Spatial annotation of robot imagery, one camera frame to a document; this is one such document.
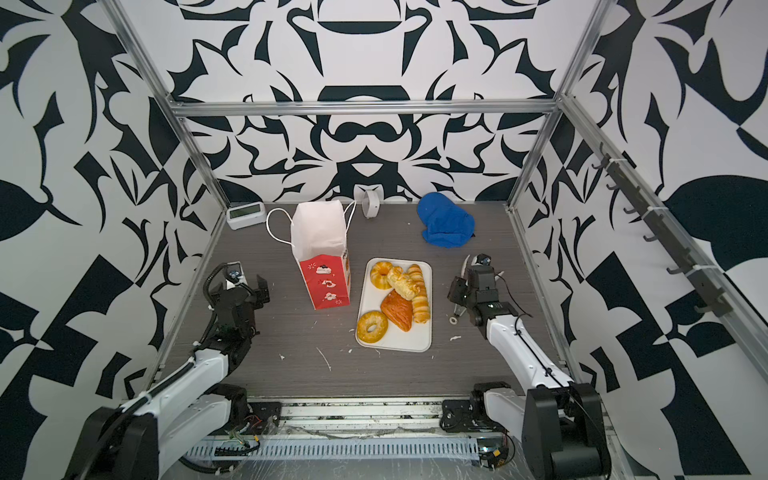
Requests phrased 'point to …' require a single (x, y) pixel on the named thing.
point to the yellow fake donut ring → (372, 317)
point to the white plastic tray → (419, 338)
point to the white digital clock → (247, 215)
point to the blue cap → (445, 224)
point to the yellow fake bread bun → (379, 275)
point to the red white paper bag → (318, 238)
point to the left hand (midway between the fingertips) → (237, 277)
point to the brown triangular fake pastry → (398, 309)
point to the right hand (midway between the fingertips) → (461, 282)
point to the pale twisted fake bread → (401, 282)
